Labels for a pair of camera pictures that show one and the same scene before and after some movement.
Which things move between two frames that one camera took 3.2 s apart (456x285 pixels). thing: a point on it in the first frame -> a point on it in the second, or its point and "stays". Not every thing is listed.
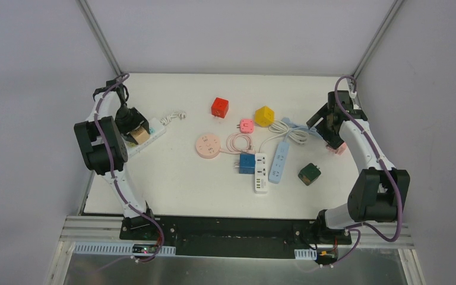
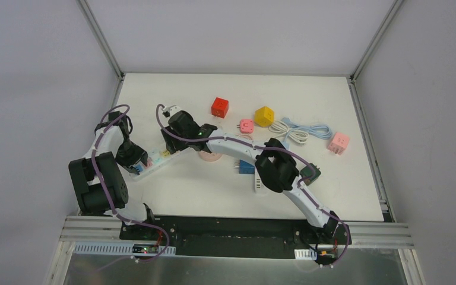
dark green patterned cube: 309,174 stays
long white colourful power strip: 157,128 -> 158,158
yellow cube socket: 264,116 stays
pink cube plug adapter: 246,126 stays
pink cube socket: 339,150 stays
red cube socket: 219,107 stays
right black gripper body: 331,131 -> 171,141
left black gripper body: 134,128 -> 134,164
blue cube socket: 247,163 stays
